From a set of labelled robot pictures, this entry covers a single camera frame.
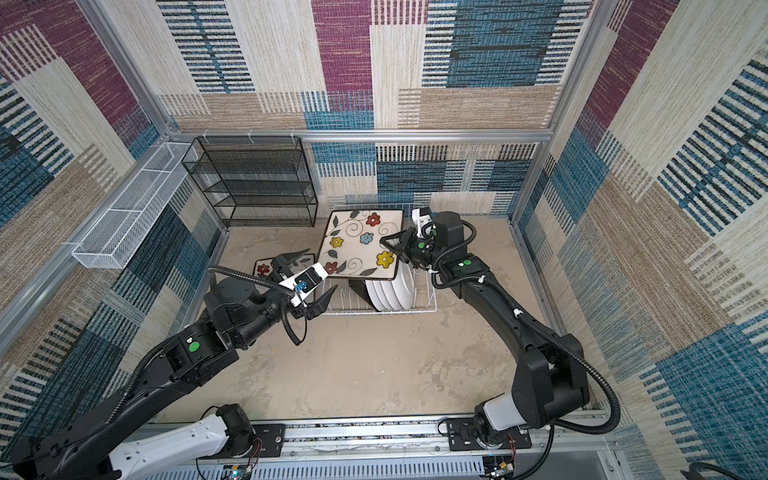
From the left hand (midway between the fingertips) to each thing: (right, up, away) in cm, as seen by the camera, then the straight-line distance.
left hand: (317, 260), depth 62 cm
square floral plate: (+5, +3, +16) cm, 17 cm away
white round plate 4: (+19, -8, +25) cm, 32 cm away
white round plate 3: (+15, -11, +23) cm, 29 cm away
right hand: (+12, +3, +13) cm, 18 cm away
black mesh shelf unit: (-34, +27, +48) cm, 65 cm away
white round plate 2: (+12, -11, +22) cm, 27 cm away
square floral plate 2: (+7, -8, +21) cm, 23 cm away
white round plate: (+10, -10, +21) cm, 25 cm away
